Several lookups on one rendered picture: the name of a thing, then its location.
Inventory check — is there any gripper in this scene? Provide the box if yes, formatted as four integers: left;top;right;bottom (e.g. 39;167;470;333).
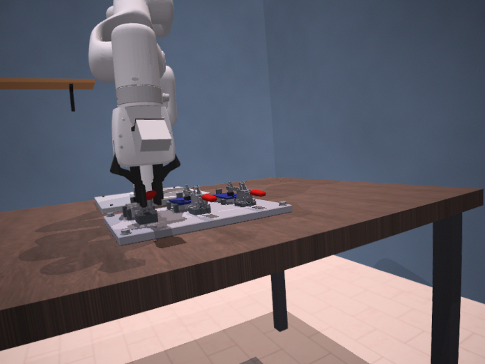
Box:
110;102;180;208

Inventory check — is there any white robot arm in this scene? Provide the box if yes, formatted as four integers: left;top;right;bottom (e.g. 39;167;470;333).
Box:
88;0;177;152

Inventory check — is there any blue flat plate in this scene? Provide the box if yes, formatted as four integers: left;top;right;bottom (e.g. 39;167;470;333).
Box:
169;197;191;210
213;192;237;202

